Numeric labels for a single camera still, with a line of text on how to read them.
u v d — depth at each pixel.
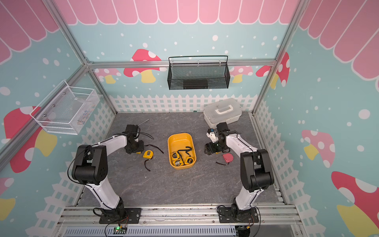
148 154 0.94
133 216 0.74
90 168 0.51
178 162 0.89
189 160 0.92
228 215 0.74
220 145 0.79
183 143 1.01
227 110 1.06
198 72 0.94
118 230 0.73
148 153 0.95
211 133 0.86
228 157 0.94
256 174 0.47
